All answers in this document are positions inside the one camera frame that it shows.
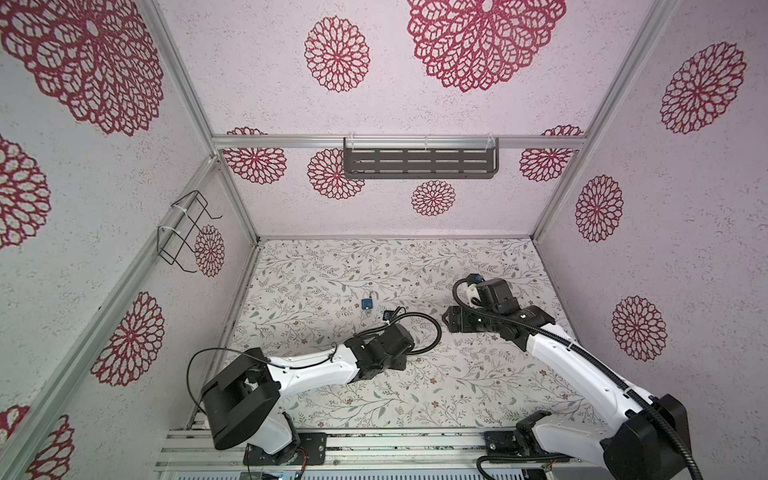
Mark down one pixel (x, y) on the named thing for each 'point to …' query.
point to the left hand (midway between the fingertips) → (398, 355)
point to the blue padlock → (367, 303)
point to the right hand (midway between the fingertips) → (456, 312)
